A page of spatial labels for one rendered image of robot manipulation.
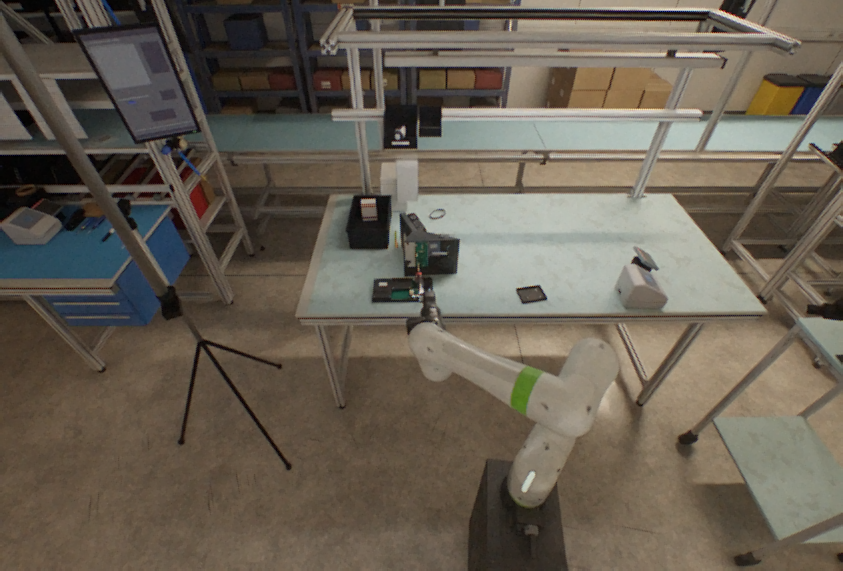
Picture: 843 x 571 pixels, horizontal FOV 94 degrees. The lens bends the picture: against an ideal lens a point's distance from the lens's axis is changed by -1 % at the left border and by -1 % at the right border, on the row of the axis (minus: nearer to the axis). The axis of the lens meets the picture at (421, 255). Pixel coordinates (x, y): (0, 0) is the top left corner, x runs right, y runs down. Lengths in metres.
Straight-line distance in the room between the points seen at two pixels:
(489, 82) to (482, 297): 3.82
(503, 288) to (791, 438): 1.67
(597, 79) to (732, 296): 3.24
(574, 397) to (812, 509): 1.79
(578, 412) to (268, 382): 2.16
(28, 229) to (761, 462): 3.83
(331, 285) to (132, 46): 1.24
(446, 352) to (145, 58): 1.70
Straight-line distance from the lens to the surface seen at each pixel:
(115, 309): 2.63
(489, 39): 1.56
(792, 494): 2.67
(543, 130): 3.40
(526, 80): 5.83
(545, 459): 1.39
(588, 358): 1.10
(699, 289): 2.17
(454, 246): 1.75
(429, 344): 1.16
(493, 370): 1.07
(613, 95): 5.10
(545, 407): 1.03
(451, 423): 2.55
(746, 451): 2.66
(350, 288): 1.81
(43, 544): 2.97
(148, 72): 2.17
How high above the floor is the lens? 2.30
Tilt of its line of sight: 42 degrees down
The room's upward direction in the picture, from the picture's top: straight up
